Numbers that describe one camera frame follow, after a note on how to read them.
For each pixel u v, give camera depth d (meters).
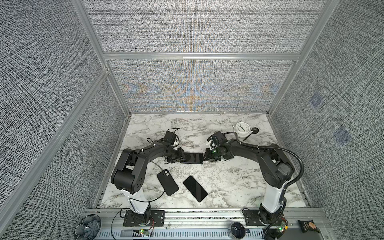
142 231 0.70
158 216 0.73
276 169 0.50
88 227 0.69
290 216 0.75
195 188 0.84
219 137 0.78
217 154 0.80
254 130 1.07
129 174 0.47
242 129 1.04
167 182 0.86
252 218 0.73
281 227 0.70
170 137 0.77
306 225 0.70
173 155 0.81
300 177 0.48
